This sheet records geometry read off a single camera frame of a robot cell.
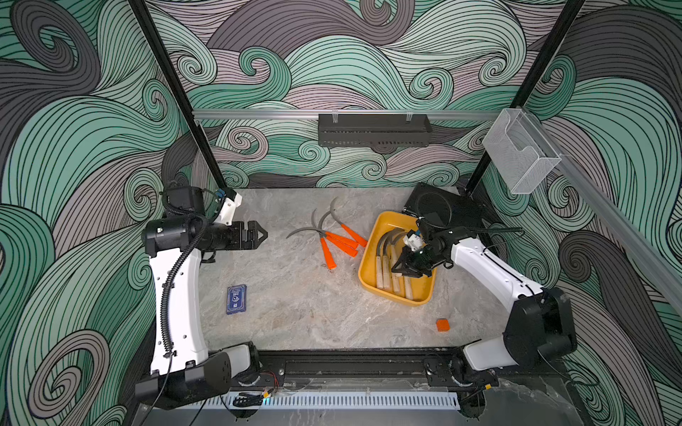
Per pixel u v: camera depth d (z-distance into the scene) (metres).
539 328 0.42
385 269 0.92
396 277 0.90
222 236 0.54
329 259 0.96
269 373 0.72
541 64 0.81
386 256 0.95
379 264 0.94
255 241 0.58
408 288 0.88
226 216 0.59
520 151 0.78
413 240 0.80
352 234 1.04
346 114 0.93
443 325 0.81
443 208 0.78
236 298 0.86
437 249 0.61
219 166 1.15
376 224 1.01
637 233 0.56
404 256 0.75
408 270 0.73
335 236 1.04
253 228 0.59
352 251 0.99
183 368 0.36
